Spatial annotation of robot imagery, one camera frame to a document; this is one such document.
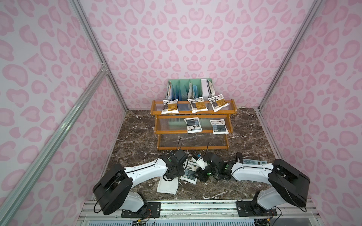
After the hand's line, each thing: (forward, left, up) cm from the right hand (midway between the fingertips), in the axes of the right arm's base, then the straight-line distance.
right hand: (195, 173), depth 84 cm
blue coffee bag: (+25, +1, +14) cm, 29 cm away
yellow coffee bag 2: (+29, -2, +28) cm, 40 cm away
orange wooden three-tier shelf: (+21, -7, +14) cm, 26 cm away
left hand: (+1, +8, -1) cm, 8 cm away
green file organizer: (+57, +8, +17) cm, 60 cm away
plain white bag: (-8, +14, -1) cm, 16 cm away
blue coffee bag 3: (+4, +3, -2) cm, 5 cm away
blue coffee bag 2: (+24, -15, +13) cm, 32 cm away
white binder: (+47, -7, +23) cm, 52 cm away
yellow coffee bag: (+31, -13, +28) cm, 44 cm away
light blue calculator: (+8, -33, -1) cm, 34 cm away
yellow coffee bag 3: (+28, +14, +28) cm, 42 cm away
